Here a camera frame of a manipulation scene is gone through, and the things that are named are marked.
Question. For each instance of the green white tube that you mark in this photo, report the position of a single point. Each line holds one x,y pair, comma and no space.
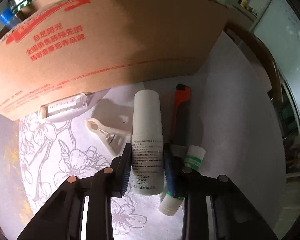
193,160

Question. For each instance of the brown cardboard box red print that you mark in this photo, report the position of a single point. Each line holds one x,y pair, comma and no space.
68,47

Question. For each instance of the red black utility knife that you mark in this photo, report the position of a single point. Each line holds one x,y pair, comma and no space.
180,119

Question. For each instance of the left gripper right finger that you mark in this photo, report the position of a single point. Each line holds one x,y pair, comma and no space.
174,156

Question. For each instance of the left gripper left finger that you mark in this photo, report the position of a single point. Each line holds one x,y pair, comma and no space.
122,168

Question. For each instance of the white cylindrical spray bottle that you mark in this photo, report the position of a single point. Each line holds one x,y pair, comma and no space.
147,144

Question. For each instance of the clear plastic clip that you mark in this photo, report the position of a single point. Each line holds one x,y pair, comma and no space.
113,139

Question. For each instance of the white bottle blue cap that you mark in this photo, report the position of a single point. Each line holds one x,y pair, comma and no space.
9,19

